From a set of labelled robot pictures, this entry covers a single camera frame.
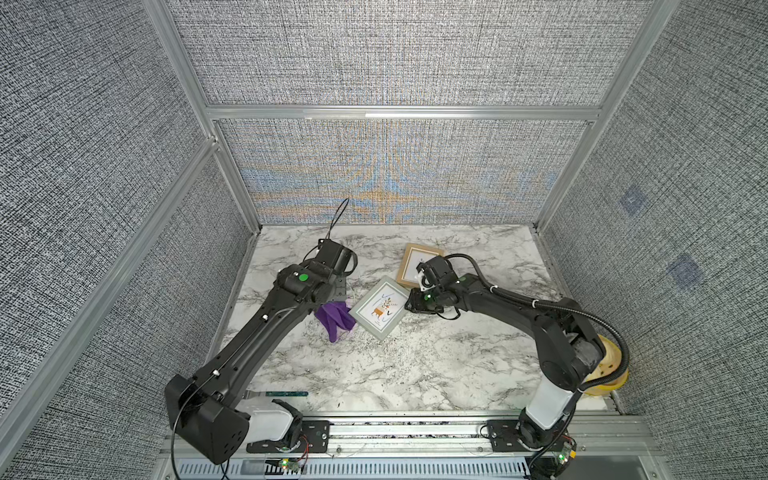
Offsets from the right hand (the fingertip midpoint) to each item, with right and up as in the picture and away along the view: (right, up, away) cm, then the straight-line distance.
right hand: (406, 299), depth 89 cm
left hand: (-19, +6, -12) cm, 23 cm away
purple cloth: (-20, -2, -10) cm, 22 cm away
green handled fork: (-42, -24, -8) cm, 49 cm away
